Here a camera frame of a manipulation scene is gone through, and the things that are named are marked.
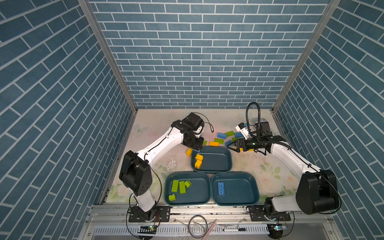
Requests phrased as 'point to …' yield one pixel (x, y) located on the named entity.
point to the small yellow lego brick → (189, 152)
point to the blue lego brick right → (221, 135)
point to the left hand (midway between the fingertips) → (200, 146)
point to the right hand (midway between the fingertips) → (231, 143)
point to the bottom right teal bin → (241, 189)
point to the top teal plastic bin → (216, 159)
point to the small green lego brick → (188, 183)
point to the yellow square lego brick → (198, 163)
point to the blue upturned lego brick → (221, 188)
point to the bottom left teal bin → (187, 188)
